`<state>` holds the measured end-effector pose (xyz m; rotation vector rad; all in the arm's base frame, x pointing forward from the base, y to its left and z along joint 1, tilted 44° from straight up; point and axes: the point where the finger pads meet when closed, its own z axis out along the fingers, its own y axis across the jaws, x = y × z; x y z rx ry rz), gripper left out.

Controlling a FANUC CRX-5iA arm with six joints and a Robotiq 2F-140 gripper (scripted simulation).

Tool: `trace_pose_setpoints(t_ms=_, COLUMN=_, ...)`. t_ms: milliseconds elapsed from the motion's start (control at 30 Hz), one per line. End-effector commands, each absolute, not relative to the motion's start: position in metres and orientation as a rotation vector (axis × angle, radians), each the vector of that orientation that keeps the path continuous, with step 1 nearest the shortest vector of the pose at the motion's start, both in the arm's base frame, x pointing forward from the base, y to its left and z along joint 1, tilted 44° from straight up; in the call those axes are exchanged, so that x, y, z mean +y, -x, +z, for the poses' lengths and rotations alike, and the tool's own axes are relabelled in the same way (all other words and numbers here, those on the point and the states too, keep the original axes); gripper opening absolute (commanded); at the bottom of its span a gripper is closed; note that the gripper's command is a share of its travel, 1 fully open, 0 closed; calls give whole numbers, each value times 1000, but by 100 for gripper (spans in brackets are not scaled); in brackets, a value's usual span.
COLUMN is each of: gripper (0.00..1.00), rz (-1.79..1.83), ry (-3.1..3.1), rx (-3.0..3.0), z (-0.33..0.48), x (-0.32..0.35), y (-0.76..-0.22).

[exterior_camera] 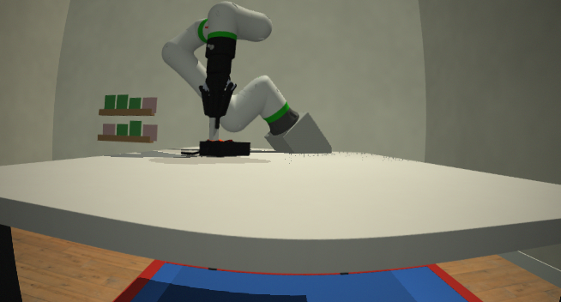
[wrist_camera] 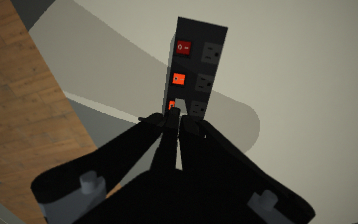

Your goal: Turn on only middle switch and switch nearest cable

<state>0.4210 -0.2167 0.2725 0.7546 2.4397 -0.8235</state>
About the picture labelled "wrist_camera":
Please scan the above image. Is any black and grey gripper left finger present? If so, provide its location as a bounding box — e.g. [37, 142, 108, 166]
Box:
[30, 98, 181, 224]

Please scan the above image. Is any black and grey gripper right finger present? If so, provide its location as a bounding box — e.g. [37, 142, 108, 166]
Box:
[178, 99, 316, 224]

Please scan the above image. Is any black power strip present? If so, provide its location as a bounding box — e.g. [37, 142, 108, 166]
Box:
[164, 16, 228, 122]

